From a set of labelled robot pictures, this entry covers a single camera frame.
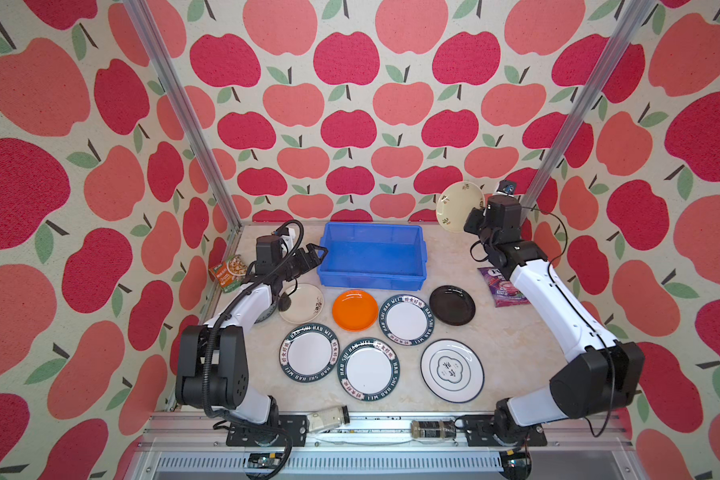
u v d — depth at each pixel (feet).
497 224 2.02
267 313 3.07
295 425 2.48
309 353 2.96
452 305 3.14
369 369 2.77
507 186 2.18
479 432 2.41
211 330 1.49
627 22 2.32
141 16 2.28
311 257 2.63
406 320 3.07
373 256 3.84
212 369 1.37
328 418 2.42
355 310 3.14
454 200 2.89
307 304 3.21
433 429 2.37
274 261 2.26
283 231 2.59
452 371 2.75
